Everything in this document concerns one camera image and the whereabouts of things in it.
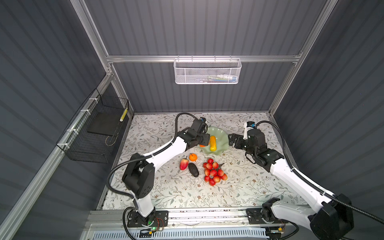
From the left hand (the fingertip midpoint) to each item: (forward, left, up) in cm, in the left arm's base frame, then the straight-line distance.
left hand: (205, 136), depth 87 cm
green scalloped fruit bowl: (+5, -13, -13) cm, 19 cm away
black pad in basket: (+1, +52, +13) cm, 54 cm away
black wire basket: (-5, +57, +12) cm, 58 cm away
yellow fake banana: (+3, -6, -12) cm, 14 cm away
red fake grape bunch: (-19, -3, -9) cm, 21 cm away
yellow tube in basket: (+8, +45, +12) cm, 48 cm away
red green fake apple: (-11, +13, -12) cm, 21 cm away
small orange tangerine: (-6, +7, -13) cm, 16 cm away
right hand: (-5, -17, +5) cm, 18 cm away
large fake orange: (-8, +2, +3) cm, 9 cm away
